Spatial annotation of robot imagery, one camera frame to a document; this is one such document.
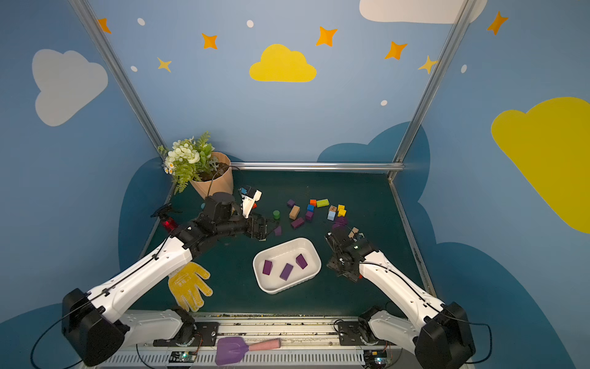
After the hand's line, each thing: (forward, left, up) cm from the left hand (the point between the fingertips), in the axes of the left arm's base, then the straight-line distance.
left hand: (274, 219), depth 73 cm
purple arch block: (+16, -27, -25) cm, 40 cm away
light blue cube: (+19, -23, -25) cm, 39 cm away
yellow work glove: (-14, +33, -26) cm, 44 cm away
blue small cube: (+23, -14, -25) cm, 37 cm away
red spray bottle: (+8, +45, -17) cm, 48 cm away
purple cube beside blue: (+19, -13, -25) cm, 34 cm away
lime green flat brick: (+26, -19, -25) cm, 41 cm away
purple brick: (-6, +4, -25) cm, 26 cm away
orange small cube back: (+26, -15, -24) cm, 38 cm away
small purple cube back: (+25, -4, -24) cm, 35 cm away
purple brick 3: (+15, -8, -26) cm, 31 cm away
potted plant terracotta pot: (+25, +26, -9) cm, 37 cm away
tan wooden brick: (+20, -6, -24) cm, 32 cm away
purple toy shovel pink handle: (-33, +13, -25) cm, 44 cm away
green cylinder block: (+19, +2, -25) cm, 31 cm away
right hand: (-7, -24, -18) cm, 31 cm away
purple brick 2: (-7, -4, -26) cm, 27 cm away
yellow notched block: (+21, -28, -24) cm, 42 cm away
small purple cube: (-3, -9, -25) cm, 27 cm away
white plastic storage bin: (-6, -2, -25) cm, 26 cm away
